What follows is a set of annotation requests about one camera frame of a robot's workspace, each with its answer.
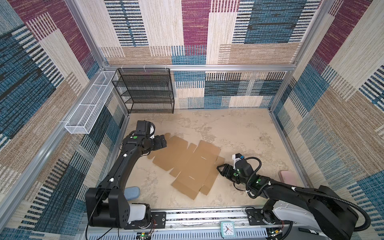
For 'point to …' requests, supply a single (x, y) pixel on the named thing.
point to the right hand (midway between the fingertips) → (221, 171)
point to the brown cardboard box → (196, 167)
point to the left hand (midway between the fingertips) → (160, 143)
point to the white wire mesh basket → (82, 120)
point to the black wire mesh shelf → (145, 90)
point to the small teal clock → (228, 229)
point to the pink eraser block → (288, 177)
